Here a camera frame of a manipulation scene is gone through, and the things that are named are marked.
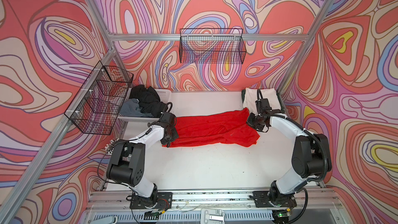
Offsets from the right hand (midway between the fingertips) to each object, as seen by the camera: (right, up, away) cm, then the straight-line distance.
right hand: (249, 126), depth 93 cm
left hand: (-45, -6, +1) cm, 45 cm away
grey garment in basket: (-75, +11, +6) cm, 76 cm away
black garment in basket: (-65, +16, +11) cm, 68 cm away
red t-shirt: (-9, -2, +6) cm, 11 cm away
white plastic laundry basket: (-55, +20, +18) cm, 61 cm away
